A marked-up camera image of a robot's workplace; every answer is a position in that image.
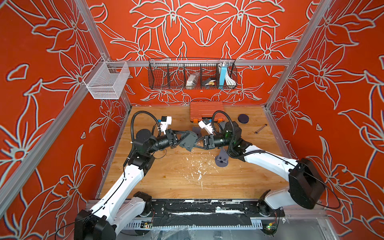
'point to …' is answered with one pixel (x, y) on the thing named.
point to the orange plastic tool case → (199, 110)
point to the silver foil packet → (191, 81)
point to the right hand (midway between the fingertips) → (191, 149)
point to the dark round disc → (243, 118)
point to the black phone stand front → (188, 141)
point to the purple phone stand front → (221, 160)
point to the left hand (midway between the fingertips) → (189, 134)
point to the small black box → (209, 81)
